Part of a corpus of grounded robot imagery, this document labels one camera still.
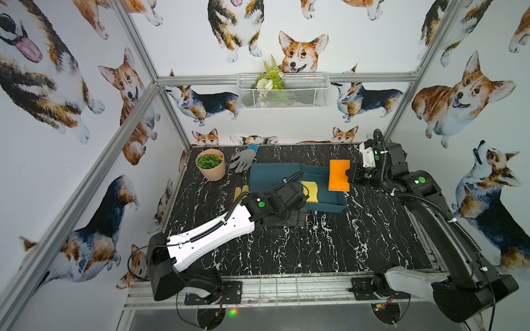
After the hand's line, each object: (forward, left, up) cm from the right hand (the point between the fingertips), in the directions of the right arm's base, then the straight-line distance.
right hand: (344, 169), depth 70 cm
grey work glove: (+30, +42, -29) cm, 59 cm away
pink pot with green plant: (+18, +55, -18) cm, 61 cm away
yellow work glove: (+11, +44, -30) cm, 54 cm away
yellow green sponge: (+2, +10, -15) cm, 18 cm away
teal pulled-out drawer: (-1, +3, -19) cm, 19 cm away
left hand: (-10, +16, -11) cm, 22 cm away
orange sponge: (-1, +1, -4) cm, 5 cm away
